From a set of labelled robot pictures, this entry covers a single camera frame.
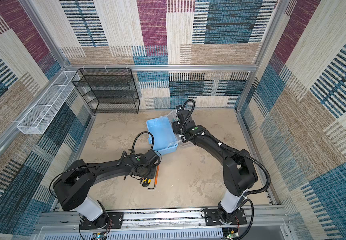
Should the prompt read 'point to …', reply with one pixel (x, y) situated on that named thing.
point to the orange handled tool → (157, 174)
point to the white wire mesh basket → (39, 118)
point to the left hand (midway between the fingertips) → (152, 171)
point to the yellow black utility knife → (149, 181)
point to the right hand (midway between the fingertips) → (180, 123)
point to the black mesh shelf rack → (108, 90)
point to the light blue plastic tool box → (160, 134)
